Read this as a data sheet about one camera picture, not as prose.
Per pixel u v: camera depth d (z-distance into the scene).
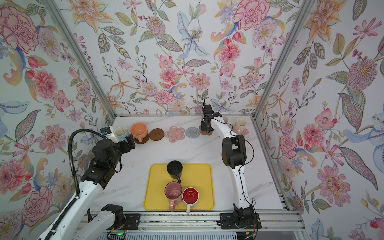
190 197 0.81
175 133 1.10
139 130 1.07
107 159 0.56
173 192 0.82
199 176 0.88
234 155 0.62
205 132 1.11
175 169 0.87
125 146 0.68
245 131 1.10
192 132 1.10
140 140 0.98
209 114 0.81
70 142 0.48
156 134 1.10
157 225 0.74
